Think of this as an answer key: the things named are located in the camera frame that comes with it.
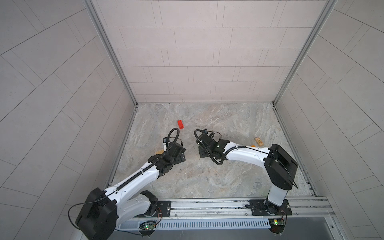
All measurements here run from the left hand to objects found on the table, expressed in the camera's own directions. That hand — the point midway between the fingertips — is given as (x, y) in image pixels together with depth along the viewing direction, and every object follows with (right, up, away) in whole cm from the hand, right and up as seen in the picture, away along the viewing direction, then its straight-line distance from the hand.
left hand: (180, 153), depth 84 cm
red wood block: (-2, +15, +17) cm, 23 cm away
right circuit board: (+47, -29, -17) cm, 58 cm away
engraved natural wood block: (+49, +5, +10) cm, 50 cm away
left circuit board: (-12, -27, -20) cm, 36 cm away
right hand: (+12, +1, +3) cm, 12 cm away
